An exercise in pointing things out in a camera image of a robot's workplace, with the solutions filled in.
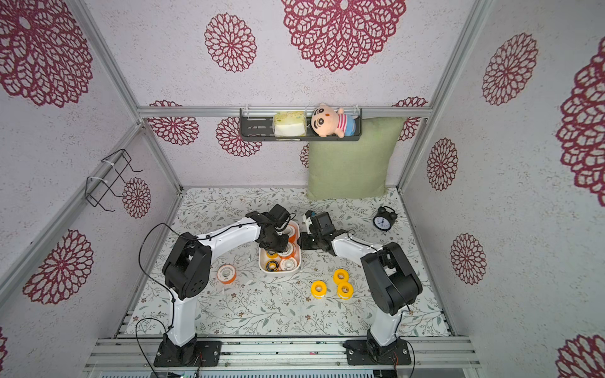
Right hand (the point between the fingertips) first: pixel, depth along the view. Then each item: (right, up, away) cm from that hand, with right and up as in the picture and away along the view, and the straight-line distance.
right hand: (296, 238), depth 93 cm
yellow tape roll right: (+18, -18, -7) cm, 27 cm away
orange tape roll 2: (-2, -5, -3) cm, 6 cm away
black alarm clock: (+38, +8, +6) cm, 39 cm away
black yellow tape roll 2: (-9, -11, -1) cm, 14 cm away
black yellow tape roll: (-10, -7, +1) cm, 12 cm away
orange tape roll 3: (-3, -10, -1) cm, 10 cm away
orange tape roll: (-1, +2, +4) cm, 4 cm away
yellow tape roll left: (+8, -18, -7) cm, 21 cm away
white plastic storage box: (-13, -8, -1) cm, 15 cm away
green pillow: (+26, +29, +9) cm, 40 cm away
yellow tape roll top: (+17, -14, -4) cm, 22 cm away
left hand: (-6, -4, 0) cm, 7 cm away
